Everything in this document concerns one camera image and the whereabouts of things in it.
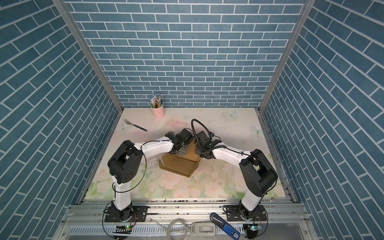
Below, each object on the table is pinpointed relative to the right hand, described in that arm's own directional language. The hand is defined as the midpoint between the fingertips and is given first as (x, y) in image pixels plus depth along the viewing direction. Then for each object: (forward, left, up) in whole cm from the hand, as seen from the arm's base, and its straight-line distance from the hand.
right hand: (197, 149), depth 92 cm
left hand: (+1, +11, -4) cm, 12 cm away
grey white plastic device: (-40, -6, -4) cm, 40 cm away
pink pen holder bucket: (+28, +32, +2) cm, 42 cm away
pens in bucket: (+30, +33, +11) cm, 45 cm away
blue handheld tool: (-39, -20, -8) cm, 45 cm away
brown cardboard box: (-10, +6, -3) cm, 12 cm away
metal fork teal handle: (+18, +46, -4) cm, 50 cm away
